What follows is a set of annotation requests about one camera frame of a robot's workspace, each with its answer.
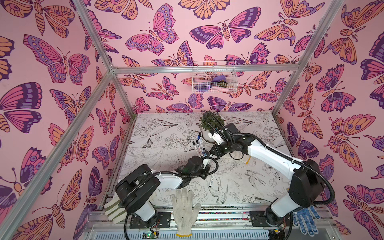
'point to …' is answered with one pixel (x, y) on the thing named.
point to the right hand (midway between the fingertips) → (211, 151)
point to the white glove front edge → (185, 213)
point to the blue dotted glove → (305, 218)
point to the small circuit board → (150, 235)
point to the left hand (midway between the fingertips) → (211, 162)
